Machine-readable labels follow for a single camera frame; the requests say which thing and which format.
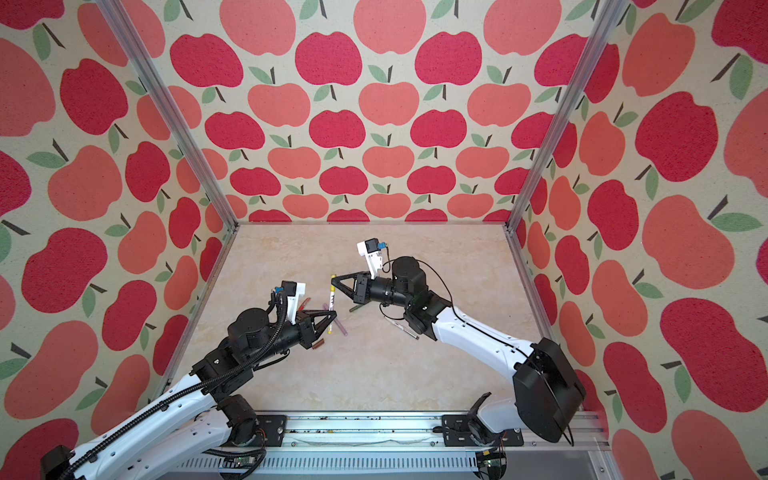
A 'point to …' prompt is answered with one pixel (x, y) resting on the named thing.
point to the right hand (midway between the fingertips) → (339, 280)
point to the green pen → (356, 307)
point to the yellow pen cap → (332, 287)
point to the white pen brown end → (409, 333)
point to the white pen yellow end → (331, 305)
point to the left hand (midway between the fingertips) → (338, 317)
